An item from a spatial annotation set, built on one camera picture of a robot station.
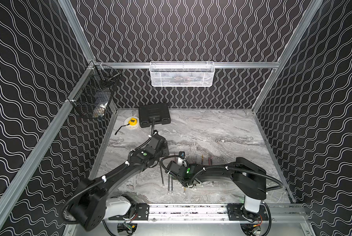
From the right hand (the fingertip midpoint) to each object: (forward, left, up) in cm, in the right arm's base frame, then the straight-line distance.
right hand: (176, 171), depth 87 cm
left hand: (+10, +6, +12) cm, 17 cm away
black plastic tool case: (+45, +13, +4) cm, 47 cm away
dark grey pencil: (-8, +7, -2) cm, 11 cm away
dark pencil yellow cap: (+11, -17, -2) cm, 20 cm away
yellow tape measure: (+36, +35, +1) cm, 50 cm away
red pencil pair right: (+8, -21, -1) cm, 23 cm away
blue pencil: (-11, +2, -2) cm, 12 cm away
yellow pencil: (-10, -5, -2) cm, 11 cm away
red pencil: (+6, -12, -2) cm, 14 cm away
